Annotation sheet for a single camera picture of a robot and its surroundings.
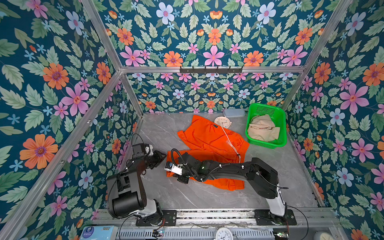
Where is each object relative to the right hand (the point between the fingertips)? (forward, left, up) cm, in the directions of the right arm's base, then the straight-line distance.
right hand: (173, 171), depth 81 cm
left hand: (+12, +6, -1) cm, 14 cm away
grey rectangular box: (+48, -42, -4) cm, 64 cm away
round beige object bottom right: (-29, -71, -5) cm, 77 cm away
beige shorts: (+25, -54, +6) cm, 60 cm away
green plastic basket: (+47, -75, -4) cm, 89 cm away
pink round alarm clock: (+41, -32, -5) cm, 52 cm away
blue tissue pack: (-27, +31, -3) cm, 41 cm away
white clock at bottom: (-28, -25, -5) cm, 38 cm away
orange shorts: (+23, -23, -8) cm, 33 cm away
